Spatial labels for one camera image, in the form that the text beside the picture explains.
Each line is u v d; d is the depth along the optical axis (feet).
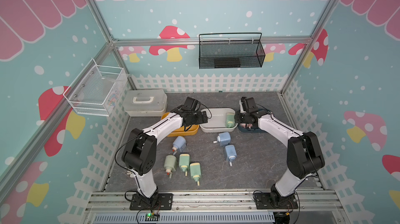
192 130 3.07
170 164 2.59
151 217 2.39
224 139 2.89
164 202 2.44
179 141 2.84
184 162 2.62
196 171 2.51
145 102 3.26
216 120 3.55
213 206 2.44
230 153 2.72
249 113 2.33
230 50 3.04
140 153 1.57
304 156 1.59
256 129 2.19
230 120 3.16
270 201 2.40
